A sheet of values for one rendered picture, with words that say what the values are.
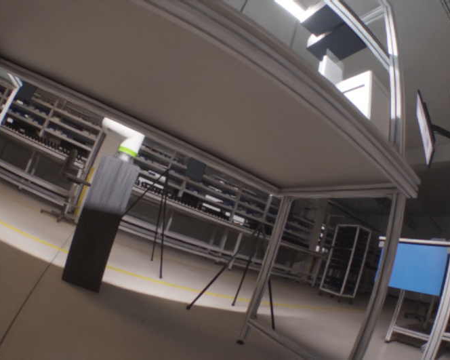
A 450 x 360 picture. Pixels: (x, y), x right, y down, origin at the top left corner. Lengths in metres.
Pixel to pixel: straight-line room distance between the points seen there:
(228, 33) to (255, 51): 0.07
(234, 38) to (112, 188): 1.19
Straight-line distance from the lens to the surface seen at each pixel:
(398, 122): 1.01
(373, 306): 1.04
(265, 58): 0.54
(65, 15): 0.84
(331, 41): 1.18
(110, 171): 1.53
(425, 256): 2.07
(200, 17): 0.51
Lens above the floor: 0.57
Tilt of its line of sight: 13 degrees up
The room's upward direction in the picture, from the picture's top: 19 degrees clockwise
